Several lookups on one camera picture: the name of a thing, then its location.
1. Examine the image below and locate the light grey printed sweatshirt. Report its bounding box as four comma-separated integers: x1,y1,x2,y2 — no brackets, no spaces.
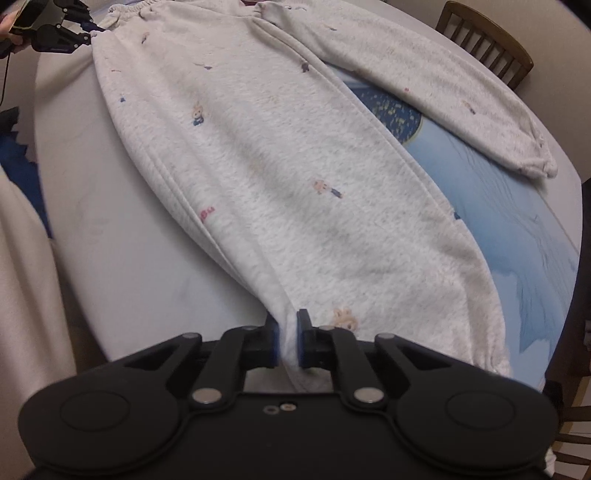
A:
92,1,557,391

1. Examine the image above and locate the person's left hand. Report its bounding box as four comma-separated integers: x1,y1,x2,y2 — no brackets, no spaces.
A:
0,10,23,46

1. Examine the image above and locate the blue cloth on floor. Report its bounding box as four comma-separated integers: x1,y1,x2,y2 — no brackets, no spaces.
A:
1,107,53,238

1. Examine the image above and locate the blue whale print table mat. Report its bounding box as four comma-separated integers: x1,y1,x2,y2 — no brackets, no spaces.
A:
333,68,579,387

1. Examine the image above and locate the wooden slatted chair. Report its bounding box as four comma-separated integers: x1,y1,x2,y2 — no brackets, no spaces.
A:
436,1,534,91

